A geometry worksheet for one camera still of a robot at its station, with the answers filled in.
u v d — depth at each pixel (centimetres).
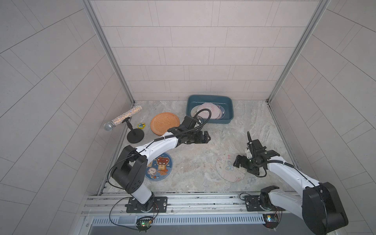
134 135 95
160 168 83
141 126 99
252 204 71
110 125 74
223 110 109
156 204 70
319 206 39
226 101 109
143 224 64
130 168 44
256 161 64
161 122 103
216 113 107
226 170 83
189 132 60
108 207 70
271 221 68
